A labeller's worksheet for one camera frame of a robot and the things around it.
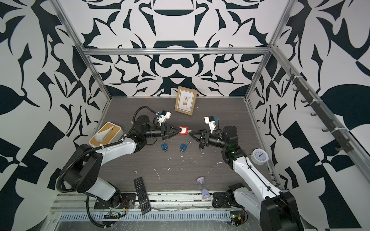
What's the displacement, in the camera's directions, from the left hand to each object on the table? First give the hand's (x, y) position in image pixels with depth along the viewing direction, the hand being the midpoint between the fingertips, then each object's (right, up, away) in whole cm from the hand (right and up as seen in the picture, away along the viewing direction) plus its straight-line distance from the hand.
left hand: (182, 128), depth 73 cm
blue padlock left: (-12, -13, +21) cm, 27 cm away
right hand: (+4, -3, -3) cm, 6 cm away
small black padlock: (+12, -13, +21) cm, 28 cm away
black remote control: (-20, -34, +2) cm, 40 cm away
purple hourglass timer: (+12, -33, +3) cm, 36 cm away
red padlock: (+1, -1, +2) cm, 2 cm away
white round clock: (+46, -18, +15) cm, 51 cm away
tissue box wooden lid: (-48, -6, +19) cm, 52 cm away
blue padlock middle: (+1, -14, +21) cm, 25 cm away
